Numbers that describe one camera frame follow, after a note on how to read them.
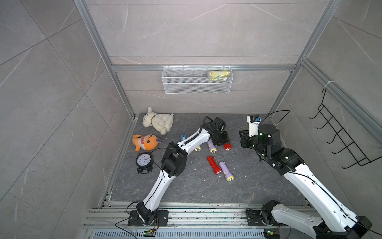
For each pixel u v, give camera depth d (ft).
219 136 2.69
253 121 1.91
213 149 3.13
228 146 2.96
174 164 1.95
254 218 2.38
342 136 2.20
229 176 2.79
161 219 2.39
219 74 2.76
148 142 3.07
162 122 3.33
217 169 2.88
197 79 3.31
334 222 1.23
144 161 3.00
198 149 3.22
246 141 2.01
